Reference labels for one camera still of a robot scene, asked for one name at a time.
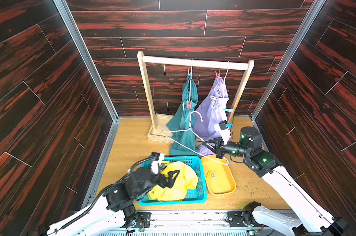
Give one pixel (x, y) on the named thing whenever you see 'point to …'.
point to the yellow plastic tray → (219, 179)
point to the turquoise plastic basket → (197, 194)
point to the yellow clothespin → (209, 172)
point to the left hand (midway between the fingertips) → (173, 169)
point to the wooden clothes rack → (158, 132)
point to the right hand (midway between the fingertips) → (206, 140)
